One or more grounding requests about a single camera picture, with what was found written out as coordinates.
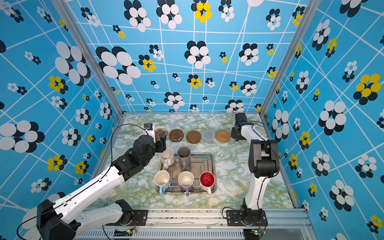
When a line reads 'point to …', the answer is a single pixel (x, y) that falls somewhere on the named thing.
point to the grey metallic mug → (184, 157)
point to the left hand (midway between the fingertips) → (161, 135)
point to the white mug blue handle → (162, 178)
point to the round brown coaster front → (176, 135)
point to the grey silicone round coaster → (208, 135)
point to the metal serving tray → (200, 163)
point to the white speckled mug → (167, 157)
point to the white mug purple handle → (186, 180)
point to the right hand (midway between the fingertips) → (239, 135)
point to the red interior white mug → (207, 180)
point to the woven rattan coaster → (222, 136)
